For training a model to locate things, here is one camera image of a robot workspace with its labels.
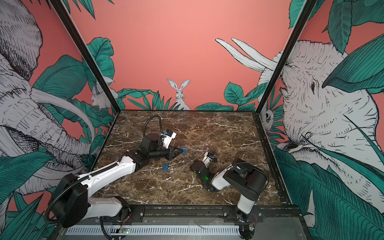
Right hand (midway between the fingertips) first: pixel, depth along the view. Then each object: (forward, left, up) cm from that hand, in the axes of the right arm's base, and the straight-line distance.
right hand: (190, 160), depth 90 cm
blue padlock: (-1, +3, +14) cm, 14 cm away
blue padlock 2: (-3, +16, -3) cm, 16 cm away
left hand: (-1, +3, +15) cm, 16 cm away
